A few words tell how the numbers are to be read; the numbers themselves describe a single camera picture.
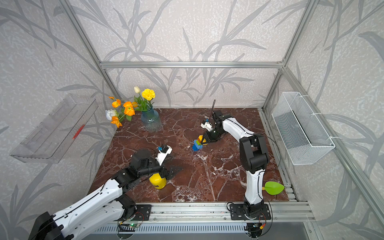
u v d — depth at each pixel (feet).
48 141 2.12
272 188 2.75
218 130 2.62
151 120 3.24
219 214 2.45
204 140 2.82
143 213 2.40
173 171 2.18
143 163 2.00
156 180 2.43
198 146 3.00
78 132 2.20
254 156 1.72
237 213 2.39
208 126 2.87
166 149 2.22
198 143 3.00
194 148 3.08
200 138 2.97
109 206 1.95
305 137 1.97
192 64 3.17
